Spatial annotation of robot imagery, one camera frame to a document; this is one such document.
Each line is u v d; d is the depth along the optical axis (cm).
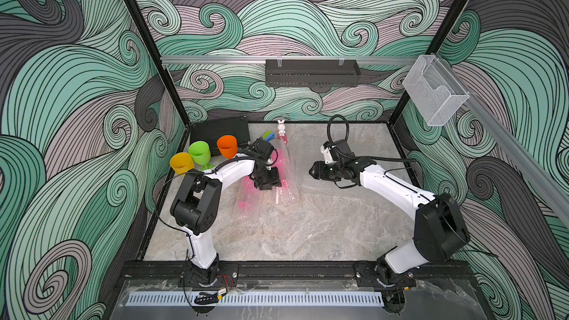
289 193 88
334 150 67
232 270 74
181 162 84
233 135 94
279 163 95
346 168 65
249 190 86
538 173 53
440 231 43
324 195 92
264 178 79
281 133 113
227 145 91
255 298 70
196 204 48
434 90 78
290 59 93
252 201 84
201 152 92
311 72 102
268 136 111
